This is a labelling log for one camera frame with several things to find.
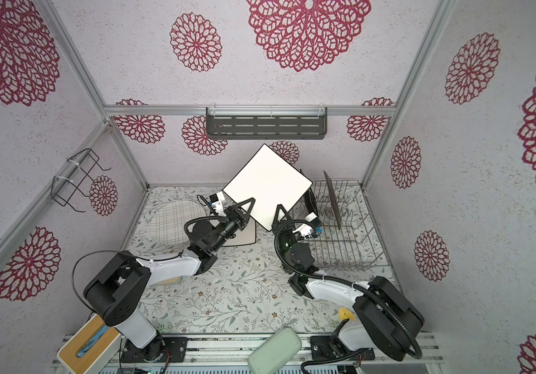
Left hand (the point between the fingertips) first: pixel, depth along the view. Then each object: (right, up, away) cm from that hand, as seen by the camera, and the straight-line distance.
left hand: (255, 202), depth 75 cm
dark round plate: (+33, +1, +25) cm, 41 cm away
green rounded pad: (+7, -48, -3) cm, 48 cm away
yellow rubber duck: (+30, -38, +4) cm, 49 cm away
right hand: (+7, -1, -4) cm, 8 cm away
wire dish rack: (+39, -14, +24) cm, 48 cm away
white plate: (+5, +7, 0) cm, 8 cm away
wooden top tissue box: (-48, -44, -6) cm, 66 cm away
